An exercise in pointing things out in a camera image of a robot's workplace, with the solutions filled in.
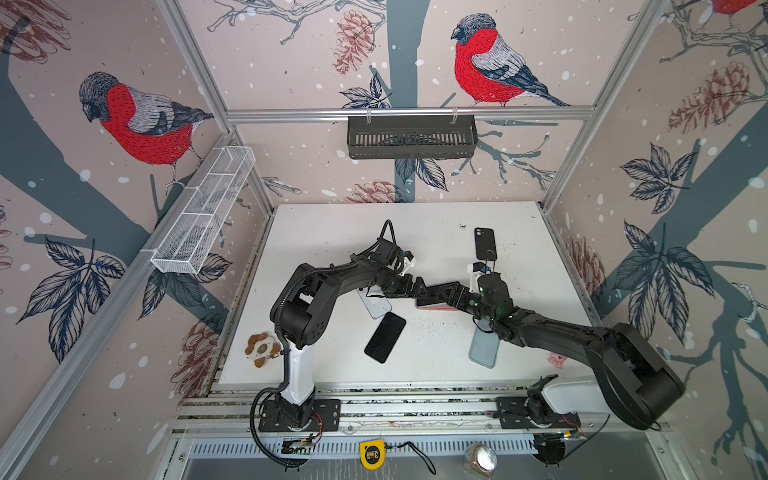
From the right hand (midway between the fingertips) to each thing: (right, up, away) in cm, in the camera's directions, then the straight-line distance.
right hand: (444, 293), depth 88 cm
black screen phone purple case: (-18, -13, -2) cm, 22 cm away
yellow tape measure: (-20, -32, -21) cm, 44 cm away
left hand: (-8, -1, +2) cm, 8 cm away
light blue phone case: (+11, -15, -3) cm, 19 cm away
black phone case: (+19, +14, +22) cm, 33 cm away
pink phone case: (-1, -4, 0) cm, 4 cm away
